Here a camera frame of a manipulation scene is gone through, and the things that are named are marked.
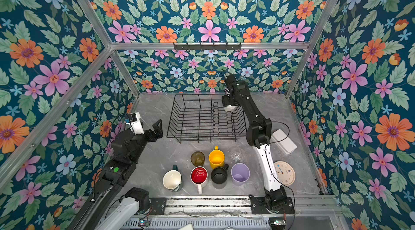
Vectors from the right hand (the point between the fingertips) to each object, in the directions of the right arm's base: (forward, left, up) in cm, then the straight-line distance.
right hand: (230, 102), depth 100 cm
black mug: (-41, +8, -10) cm, 43 cm away
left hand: (-26, +36, +18) cm, 48 cm away
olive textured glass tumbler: (-32, +19, -11) cm, 39 cm away
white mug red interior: (-42, +18, -10) cm, 46 cm away
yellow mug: (-32, +9, -10) cm, 35 cm away
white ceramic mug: (-6, +1, +1) cm, 6 cm away
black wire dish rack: (-4, +18, -10) cm, 21 cm away
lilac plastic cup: (-41, -3, -8) cm, 42 cm away
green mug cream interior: (-43, +31, -10) cm, 54 cm away
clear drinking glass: (-31, -2, -11) cm, 33 cm away
